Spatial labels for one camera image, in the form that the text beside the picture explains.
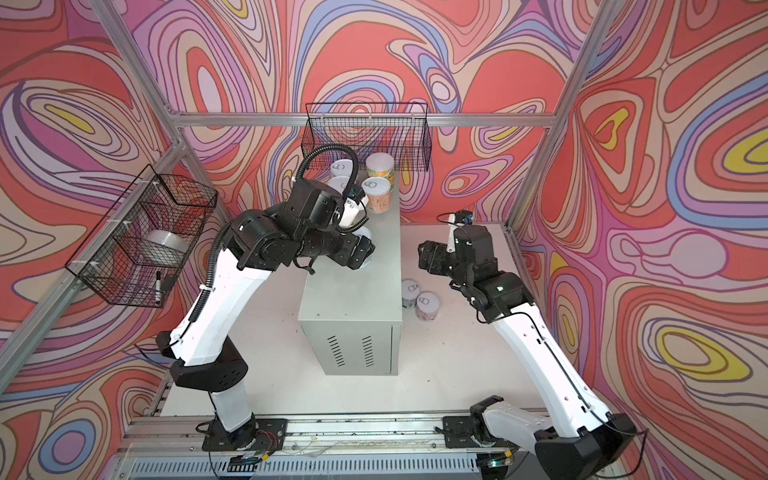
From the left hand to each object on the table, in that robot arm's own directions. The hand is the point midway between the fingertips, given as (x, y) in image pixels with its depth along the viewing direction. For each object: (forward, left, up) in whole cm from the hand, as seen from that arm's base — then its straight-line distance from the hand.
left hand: (363, 237), depth 63 cm
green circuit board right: (-36, -31, -40) cm, 62 cm away
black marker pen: (-5, +51, -15) cm, 53 cm away
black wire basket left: (+3, +54, -7) cm, 54 cm away
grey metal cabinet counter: (-16, +2, -6) cm, 17 cm away
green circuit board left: (-37, +29, -39) cm, 61 cm away
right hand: (+2, -17, -10) cm, 20 cm away
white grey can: (+2, -18, -34) cm, 39 cm away
